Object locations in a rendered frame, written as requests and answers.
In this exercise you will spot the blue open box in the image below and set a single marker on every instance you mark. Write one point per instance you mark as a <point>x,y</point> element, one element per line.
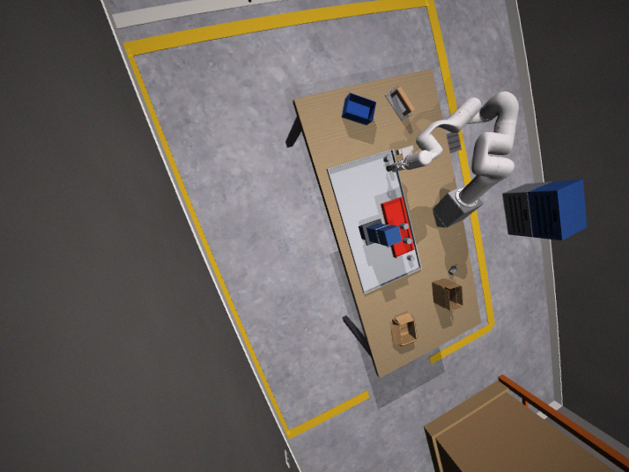
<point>358,109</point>

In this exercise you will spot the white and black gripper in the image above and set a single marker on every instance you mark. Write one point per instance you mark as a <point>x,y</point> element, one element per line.
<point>397,166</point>

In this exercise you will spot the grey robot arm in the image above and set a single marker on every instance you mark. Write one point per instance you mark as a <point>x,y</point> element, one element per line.
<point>506,107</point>

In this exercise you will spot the sanding float with wooden handle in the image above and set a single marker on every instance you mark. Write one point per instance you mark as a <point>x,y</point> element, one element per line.
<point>400,103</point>

